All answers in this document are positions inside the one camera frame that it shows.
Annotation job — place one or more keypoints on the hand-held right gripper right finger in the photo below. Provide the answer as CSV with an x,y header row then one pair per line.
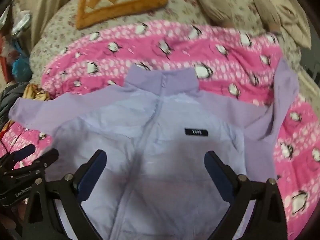
x,y
215,171

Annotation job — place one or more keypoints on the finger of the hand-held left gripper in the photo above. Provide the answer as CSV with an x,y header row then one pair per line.
x,y
25,152
47,158

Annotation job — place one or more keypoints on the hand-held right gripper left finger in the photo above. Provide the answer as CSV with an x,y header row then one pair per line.
x,y
93,171

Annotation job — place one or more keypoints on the light purple jacket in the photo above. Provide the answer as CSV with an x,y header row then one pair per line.
x,y
160,130

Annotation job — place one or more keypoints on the dark padded garment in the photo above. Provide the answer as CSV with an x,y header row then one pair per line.
x,y
12,97

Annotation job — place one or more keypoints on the yellow and red cloth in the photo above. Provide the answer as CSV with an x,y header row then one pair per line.
x,y
33,91

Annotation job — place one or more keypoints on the blue plastic bag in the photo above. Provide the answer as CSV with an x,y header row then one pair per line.
x,y
19,63

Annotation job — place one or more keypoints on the silver foil bag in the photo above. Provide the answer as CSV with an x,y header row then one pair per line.
x,y
21,23

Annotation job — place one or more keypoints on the floral bed sheet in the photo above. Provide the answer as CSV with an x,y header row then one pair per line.
x,y
60,27

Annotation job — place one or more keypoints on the pink penguin print blanket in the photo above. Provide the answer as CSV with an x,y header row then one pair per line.
x,y
175,45

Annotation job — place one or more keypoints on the beige hanging cloth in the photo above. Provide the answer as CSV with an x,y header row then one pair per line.
x,y
42,0

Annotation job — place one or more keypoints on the orange fuzzy blanket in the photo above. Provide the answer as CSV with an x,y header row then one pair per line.
x,y
120,10

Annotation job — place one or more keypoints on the beige crumpled cloth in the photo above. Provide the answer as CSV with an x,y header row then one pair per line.
x,y
225,2

